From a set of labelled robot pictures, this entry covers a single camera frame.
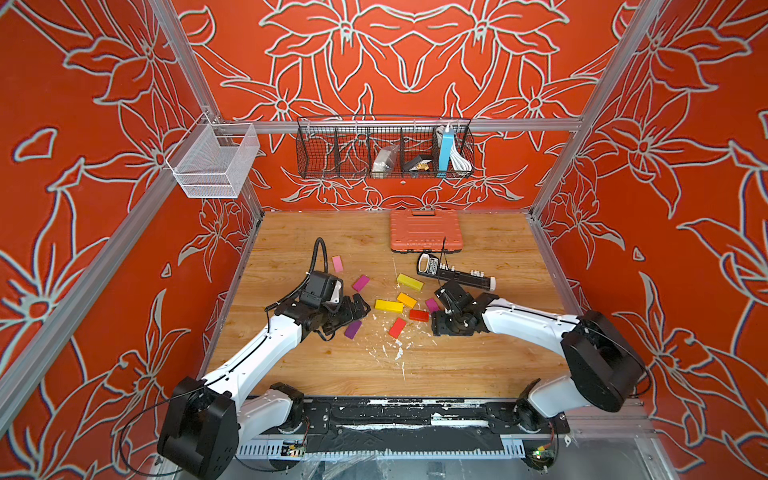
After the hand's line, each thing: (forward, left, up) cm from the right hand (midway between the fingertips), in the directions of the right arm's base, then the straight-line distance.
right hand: (434, 328), depth 87 cm
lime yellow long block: (+16, +7, 0) cm, 17 cm away
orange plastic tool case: (+36, +4, +3) cm, 37 cm away
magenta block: (+16, +24, -1) cm, 29 cm away
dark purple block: (-1, +25, 0) cm, 25 cm away
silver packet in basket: (+41, +16, +30) cm, 53 cm away
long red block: (+1, +11, -2) cm, 11 cm away
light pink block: (+23, +32, -1) cm, 39 cm away
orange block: (+10, +8, -1) cm, 13 cm away
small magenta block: (+5, +1, +4) cm, 7 cm away
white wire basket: (+42, +71, +30) cm, 87 cm away
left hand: (+1, +22, +8) cm, 23 cm away
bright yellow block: (+7, +14, 0) cm, 15 cm away
